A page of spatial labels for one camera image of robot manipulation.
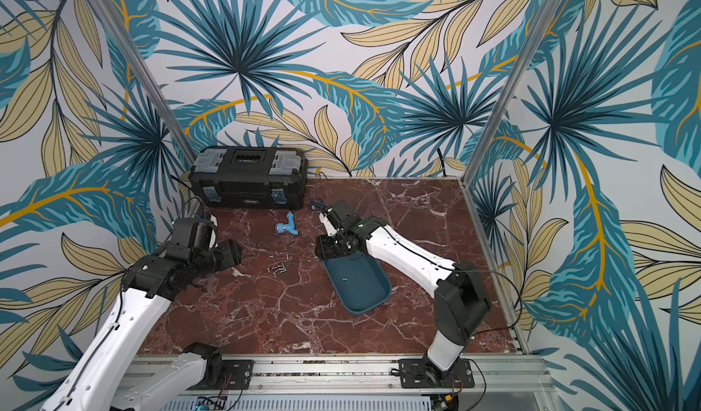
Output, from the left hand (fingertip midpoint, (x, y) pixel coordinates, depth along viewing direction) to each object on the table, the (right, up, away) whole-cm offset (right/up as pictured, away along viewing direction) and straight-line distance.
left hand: (231, 257), depth 73 cm
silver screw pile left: (+7, -8, +20) cm, 23 cm away
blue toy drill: (+9, +6, +30) cm, 32 cm away
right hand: (+23, +1, +9) cm, 25 cm away
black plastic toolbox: (-4, +24, +24) cm, 34 cm away
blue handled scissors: (+18, +14, +37) cm, 44 cm away
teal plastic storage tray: (+34, -12, +18) cm, 41 cm away
